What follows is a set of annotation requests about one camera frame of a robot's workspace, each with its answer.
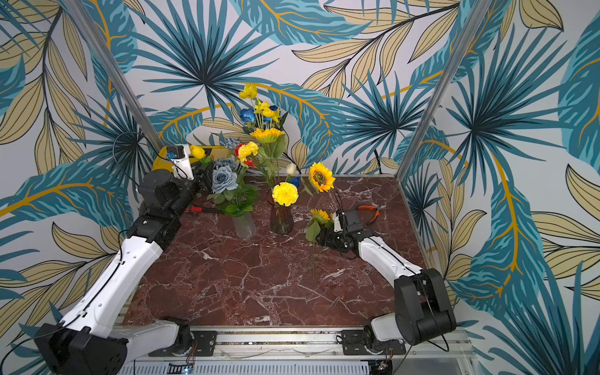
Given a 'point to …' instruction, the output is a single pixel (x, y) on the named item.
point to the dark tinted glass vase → (281, 219)
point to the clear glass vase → (244, 225)
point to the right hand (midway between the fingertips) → (324, 239)
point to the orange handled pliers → (377, 208)
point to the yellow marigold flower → (285, 194)
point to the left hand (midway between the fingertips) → (206, 165)
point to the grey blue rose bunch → (230, 187)
